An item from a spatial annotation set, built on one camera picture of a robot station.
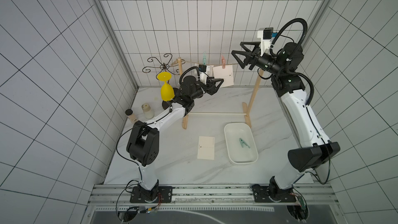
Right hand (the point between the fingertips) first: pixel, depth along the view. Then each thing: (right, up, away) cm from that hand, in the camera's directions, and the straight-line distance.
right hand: (240, 44), depth 61 cm
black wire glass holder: (-37, -3, +27) cm, 46 cm away
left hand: (-6, -13, +18) cm, 23 cm away
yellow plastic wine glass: (-34, -18, +22) cm, 45 cm away
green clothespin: (+9, -49, +29) cm, 57 cm away
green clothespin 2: (-14, +6, +42) cm, 45 cm away
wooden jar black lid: (-60, -33, +34) cm, 76 cm away
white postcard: (-13, -51, +27) cm, 59 cm away
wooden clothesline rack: (+15, -30, +43) cm, 55 cm away
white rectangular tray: (+5, -54, +24) cm, 59 cm away
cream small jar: (-49, -31, +35) cm, 68 cm away
